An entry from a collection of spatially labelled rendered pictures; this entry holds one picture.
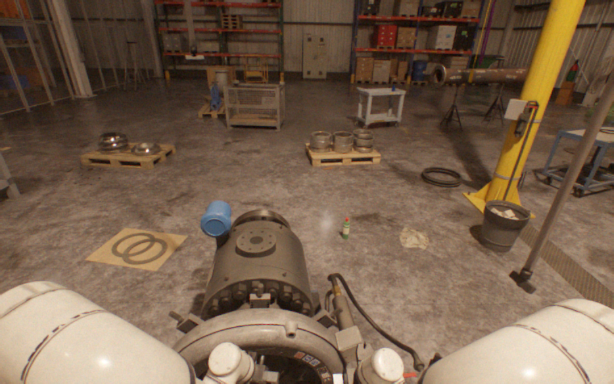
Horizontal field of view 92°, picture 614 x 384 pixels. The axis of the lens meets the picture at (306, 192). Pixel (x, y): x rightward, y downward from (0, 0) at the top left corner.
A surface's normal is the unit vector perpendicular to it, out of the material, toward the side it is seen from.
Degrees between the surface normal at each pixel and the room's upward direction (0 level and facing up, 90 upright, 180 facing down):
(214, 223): 90
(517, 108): 90
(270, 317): 10
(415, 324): 0
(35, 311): 6
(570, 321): 15
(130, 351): 36
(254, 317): 1
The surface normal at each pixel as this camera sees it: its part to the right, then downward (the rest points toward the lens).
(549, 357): 0.07, -0.82
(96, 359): 0.36, -0.69
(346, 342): -0.37, -0.81
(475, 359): -0.63, -0.76
